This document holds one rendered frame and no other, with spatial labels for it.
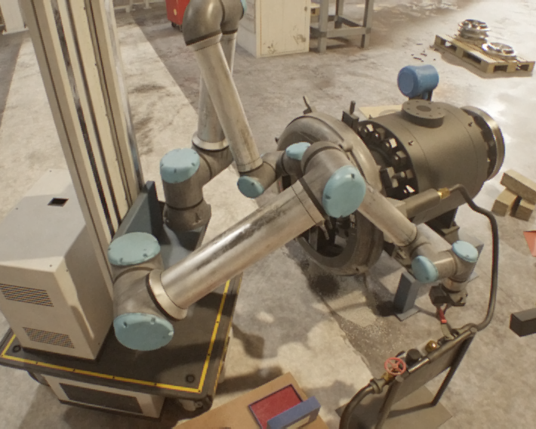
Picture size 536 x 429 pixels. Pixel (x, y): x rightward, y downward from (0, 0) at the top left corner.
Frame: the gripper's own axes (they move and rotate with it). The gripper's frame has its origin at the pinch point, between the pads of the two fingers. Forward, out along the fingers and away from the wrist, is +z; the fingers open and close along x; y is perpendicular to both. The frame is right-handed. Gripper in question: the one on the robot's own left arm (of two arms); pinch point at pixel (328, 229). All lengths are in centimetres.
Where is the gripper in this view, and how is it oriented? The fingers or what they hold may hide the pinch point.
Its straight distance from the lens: 163.2
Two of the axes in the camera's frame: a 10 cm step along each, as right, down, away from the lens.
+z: 3.6, 8.5, 4.0
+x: 2.9, -5.0, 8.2
